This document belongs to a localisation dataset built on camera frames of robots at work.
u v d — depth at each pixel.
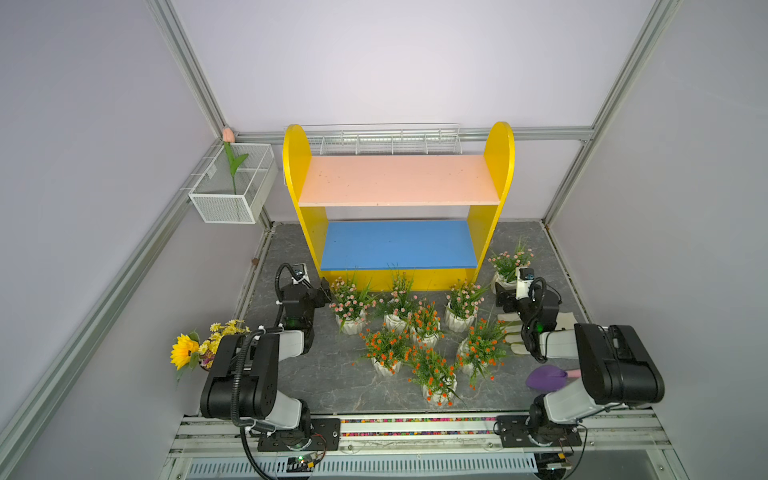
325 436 0.74
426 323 0.79
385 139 0.96
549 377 0.81
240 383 0.41
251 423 0.49
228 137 0.89
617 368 0.45
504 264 0.94
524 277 0.81
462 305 0.82
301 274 0.79
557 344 0.64
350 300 0.81
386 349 0.72
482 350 0.72
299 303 0.70
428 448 0.73
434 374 0.69
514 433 0.74
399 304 0.83
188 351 0.64
